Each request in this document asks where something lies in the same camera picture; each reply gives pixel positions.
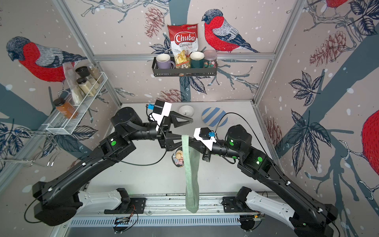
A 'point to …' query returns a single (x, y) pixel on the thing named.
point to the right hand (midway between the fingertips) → (188, 139)
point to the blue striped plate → (211, 116)
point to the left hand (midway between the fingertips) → (191, 128)
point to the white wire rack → (66, 124)
